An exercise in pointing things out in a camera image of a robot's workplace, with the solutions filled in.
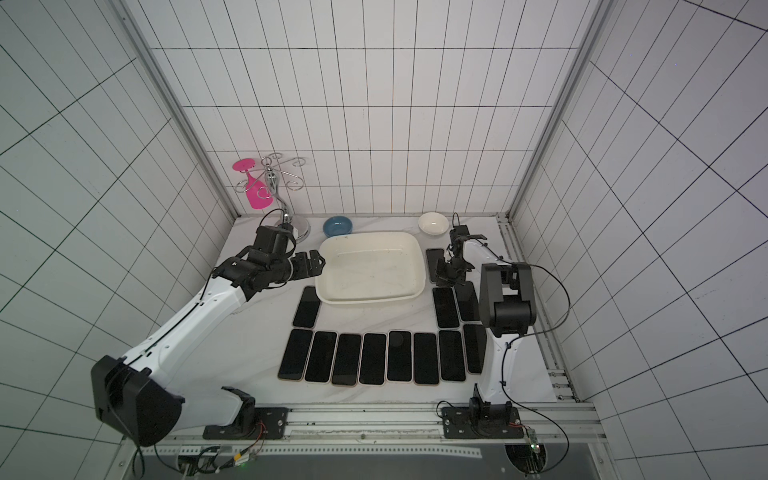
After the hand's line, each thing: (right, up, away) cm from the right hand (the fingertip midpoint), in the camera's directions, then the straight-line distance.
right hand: (428, 279), depth 99 cm
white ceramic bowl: (+4, +20, +14) cm, 24 cm away
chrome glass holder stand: (-54, +32, -4) cm, 62 cm away
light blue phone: (+12, -6, -6) cm, 14 cm away
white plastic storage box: (-20, +3, +6) cm, 22 cm away
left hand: (-36, +5, -19) cm, 41 cm away
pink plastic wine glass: (-61, +30, +5) cm, 68 cm away
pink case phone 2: (-18, -21, -14) cm, 32 cm away
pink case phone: (-25, -20, -18) cm, 37 cm away
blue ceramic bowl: (-34, +19, +15) cm, 41 cm away
